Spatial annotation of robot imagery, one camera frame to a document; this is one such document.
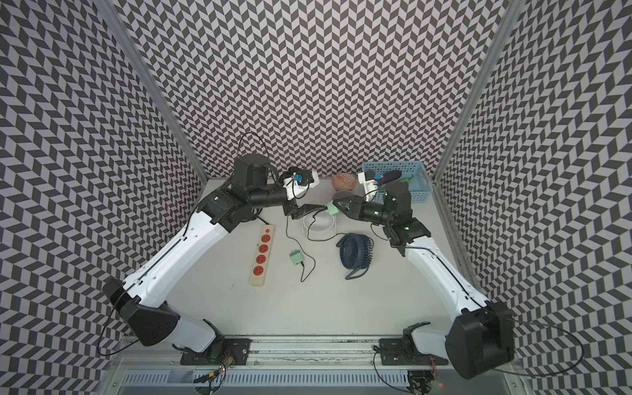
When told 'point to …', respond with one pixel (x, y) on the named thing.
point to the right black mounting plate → (393, 351)
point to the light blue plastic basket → (413, 172)
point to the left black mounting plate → (231, 351)
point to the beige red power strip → (262, 261)
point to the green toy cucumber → (406, 179)
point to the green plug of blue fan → (332, 208)
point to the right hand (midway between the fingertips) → (336, 208)
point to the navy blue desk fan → (355, 253)
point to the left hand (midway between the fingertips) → (314, 190)
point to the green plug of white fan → (296, 257)
